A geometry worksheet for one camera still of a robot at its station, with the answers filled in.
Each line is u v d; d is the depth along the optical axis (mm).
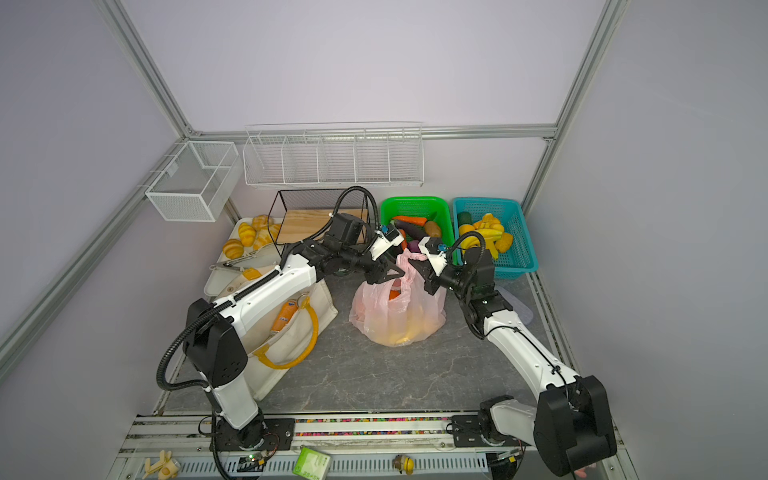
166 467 680
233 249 1104
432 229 1120
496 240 1076
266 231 1147
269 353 684
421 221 1162
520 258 964
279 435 737
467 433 739
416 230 1154
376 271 694
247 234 1154
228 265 1068
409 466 680
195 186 943
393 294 769
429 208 1199
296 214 1021
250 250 1117
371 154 1010
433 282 676
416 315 823
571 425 401
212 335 460
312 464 680
